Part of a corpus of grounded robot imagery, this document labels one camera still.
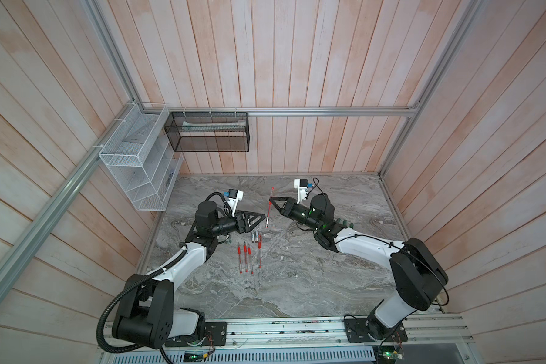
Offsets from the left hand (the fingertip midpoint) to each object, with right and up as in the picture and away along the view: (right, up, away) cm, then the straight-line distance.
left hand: (261, 219), depth 78 cm
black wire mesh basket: (-25, +38, +25) cm, 52 cm away
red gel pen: (+2, 0, -1) cm, 2 cm away
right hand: (+2, +7, 0) cm, 7 cm away
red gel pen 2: (-1, -13, +17) cm, 21 cm away
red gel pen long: (-5, -16, +14) cm, 22 cm away
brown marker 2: (-3, -10, +19) cm, 22 cm away
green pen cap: (+38, -4, +23) cm, 44 cm away
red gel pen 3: (-7, -16, +14) cm, 22 cm away
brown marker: (-4, -10, +18) cm, 21 cm away
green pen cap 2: (+40, -5, +23) cm, 46 cm away
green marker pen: (-14, -11, +17) cm, 25 cm away
